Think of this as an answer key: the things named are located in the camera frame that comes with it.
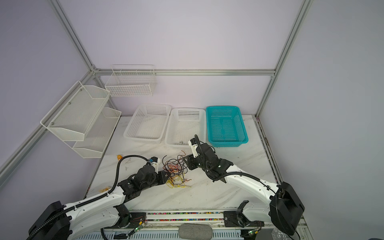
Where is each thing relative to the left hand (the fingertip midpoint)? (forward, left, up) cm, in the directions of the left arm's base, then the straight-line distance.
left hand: (169, 175), depth 82 cm
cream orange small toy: (-6, +35, -5) cm, 36 cm away
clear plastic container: (-26, -56, -10) cm, 62 cm away
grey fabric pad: (-26, -13, -3) cm, 29 cm away
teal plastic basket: (+42, -38, -6) cm, 57 cm away
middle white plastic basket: (+44, -5, -6) cm, 45 cm away
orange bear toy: (+13, +34, -4) cm, 37 cm away
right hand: (+5, -8, +11) cm, 15 cm away
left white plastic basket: (+45, +24, -6) cm, 51 cm away
